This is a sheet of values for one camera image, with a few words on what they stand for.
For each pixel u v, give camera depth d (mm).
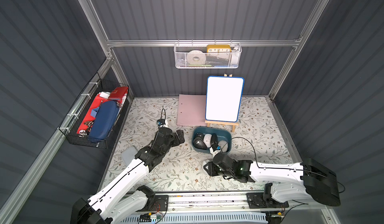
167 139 586
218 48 867
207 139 937
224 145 907
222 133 960
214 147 743
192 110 1105
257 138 972
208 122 965
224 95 867
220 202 754
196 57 842
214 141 911
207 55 904
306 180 431
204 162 802
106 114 694
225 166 606
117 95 788
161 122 689
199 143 894
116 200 438
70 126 607
